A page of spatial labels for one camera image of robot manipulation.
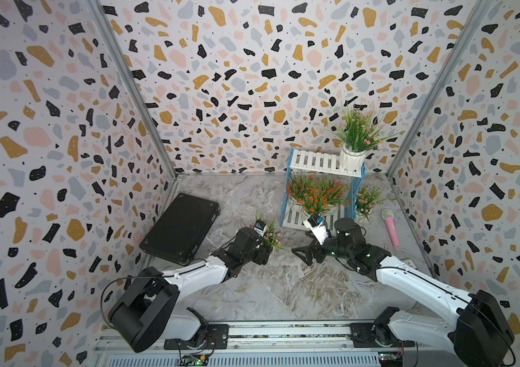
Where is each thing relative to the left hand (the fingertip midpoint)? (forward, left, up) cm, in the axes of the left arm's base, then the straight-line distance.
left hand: (267, 244), depth 88 cm
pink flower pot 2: (+16, -41, +8) cm, 45 cm away
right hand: (-4, -12, +9) cm, 16 cm away
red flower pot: (+19, -12, +11) cm, 25 cm away
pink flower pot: (-1, -2, +8) cm, 8 cm away
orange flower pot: (+13, -19, +9) cm, 25 cm away
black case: (+9, +36, -4) cm, 37 cm away
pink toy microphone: (+16, -55, -4) cm, 57 cm away
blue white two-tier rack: (+21, -21, +8) cm, 31 cm away
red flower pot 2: (+17, -27, +9) cm, 33 cm away
